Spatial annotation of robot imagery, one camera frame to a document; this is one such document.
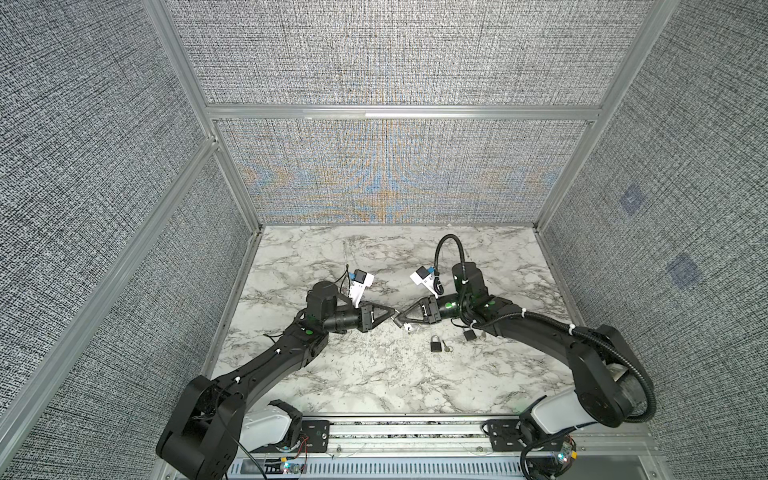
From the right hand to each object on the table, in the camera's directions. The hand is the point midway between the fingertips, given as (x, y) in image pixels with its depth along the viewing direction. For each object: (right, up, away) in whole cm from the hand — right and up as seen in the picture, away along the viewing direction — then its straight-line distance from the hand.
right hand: (400, 317), depth 75 cm
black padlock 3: (+22, -8, +15) cm, 28 cm away
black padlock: (0, 0, -1) cm, 1 cm away
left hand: (-2, 0, 0) cm, 2 cm away
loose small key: (+15, -12, +13) cm, 23 cm away
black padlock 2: (+11, -11, +13) cm, 21 cm away
